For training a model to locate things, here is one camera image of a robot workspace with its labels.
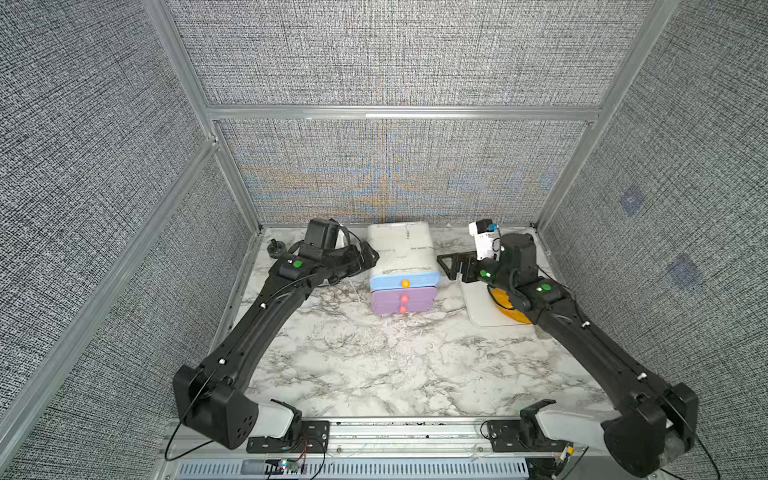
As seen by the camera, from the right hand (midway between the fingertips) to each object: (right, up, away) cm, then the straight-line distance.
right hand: (452, 248), depth 75 cm
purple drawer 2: (-12, -17, +16) cm, 26 cm away
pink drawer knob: (-11, -14, +11) cm, 21 cm away
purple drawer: (-13, -12, +11) cm, 21 cm away
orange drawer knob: (-11, -9, +6) cm, 16 cm away
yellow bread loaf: (+8, -12, -11) cm, 18 cm away
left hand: (-20, -3, 0) cm, 20 cm away
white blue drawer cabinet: (-11, -1, +12) cm, 16 cm away
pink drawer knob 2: (-11, -19, +17) cm, 28 cm away
